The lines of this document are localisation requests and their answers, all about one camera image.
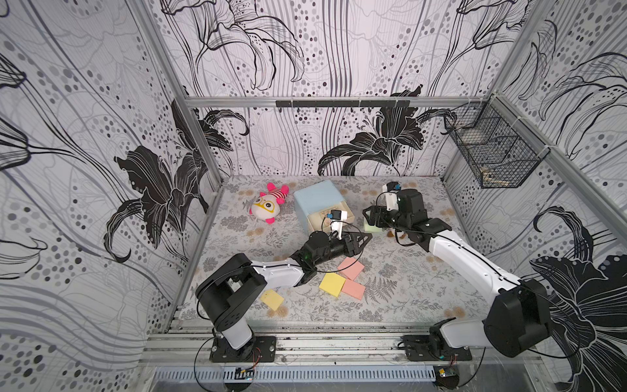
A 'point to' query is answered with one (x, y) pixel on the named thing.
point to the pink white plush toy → (267, 206)
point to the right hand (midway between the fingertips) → (374, 209)
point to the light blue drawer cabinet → (314, 202)
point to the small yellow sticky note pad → (272, 299)
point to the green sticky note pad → (368, 228)
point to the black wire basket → (501, 151)
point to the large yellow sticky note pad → (332, 283)
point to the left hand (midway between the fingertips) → (369, 239)
